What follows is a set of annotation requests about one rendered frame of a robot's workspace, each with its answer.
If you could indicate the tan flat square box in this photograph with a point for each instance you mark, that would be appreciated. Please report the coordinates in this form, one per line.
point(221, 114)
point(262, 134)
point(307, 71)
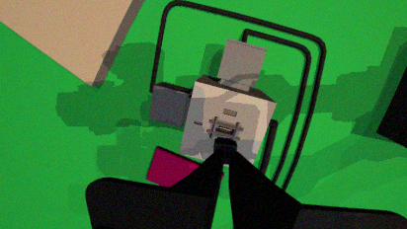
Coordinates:
point(83, 36)

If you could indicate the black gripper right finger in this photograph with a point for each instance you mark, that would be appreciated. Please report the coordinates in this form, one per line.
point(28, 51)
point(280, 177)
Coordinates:
point(258, 203)

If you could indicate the beige cube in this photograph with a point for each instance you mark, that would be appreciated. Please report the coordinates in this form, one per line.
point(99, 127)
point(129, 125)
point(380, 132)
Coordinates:
point(253, 109)

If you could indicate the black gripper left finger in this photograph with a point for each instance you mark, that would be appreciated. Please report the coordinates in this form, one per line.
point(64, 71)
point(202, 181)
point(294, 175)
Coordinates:
point(189, 204)

